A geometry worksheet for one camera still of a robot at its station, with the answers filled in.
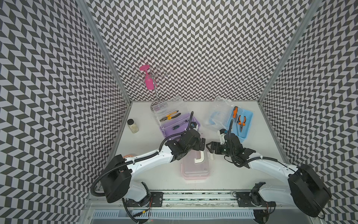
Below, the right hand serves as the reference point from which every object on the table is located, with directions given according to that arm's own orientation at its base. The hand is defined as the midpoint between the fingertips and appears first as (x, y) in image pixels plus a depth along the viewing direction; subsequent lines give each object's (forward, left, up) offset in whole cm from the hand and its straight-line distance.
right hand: (210, 148), depth 85 cm
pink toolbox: (-12, +10, +5) cm, 17 cm away
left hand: (+2, +8, +7) cm, 11 cm away
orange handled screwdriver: (+26, -20, +3) cm, 33 cm away
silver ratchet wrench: (+20, +21, -4) cm, 29 cm away
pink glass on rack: (+45, +42, +17) cm, 64 cm away
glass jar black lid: (+15, +52, +3) cm, 54 cm away
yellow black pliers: (+22, +27, +4) cm, 35 cm away
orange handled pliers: (+21, -27, -5) cm, 35 cm away
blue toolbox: (+27, -12, +4) cm, 30 cm away
